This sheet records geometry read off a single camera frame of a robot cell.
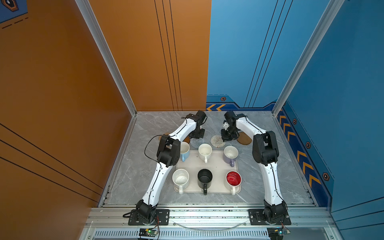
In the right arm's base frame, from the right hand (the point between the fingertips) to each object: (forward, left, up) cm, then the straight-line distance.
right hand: (223, 139), depth 103 cm
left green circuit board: (-52, +41, -2) cm, 67 cm away
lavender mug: (-12, -3, +1) cm, 12 cm away
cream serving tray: (-20, +5, -1) cm, 21 cm away
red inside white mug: (-28, -2, +1) cm, 28 cm away
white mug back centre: (-11, +13, +3) cm, 17 cm away
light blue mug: (-14, +25, +10) cm, 31 cm away
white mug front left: (-27, +27, +1) cm, 39 cm away
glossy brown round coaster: (-17, +22, +25) cm, 38 cm away
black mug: (-28, +14, +2) cm, 32 cm away
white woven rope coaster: (-2, +4, 0) cm, 4 cm away
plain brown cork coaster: (-10, -9, +14) cm, 20 cm away
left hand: (+3, +17, +1) cm, 17 cm away
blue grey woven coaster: (-3, +20, 0) cm, 20 cm away
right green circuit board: (-53, -20, -2) cm, 56 cm away
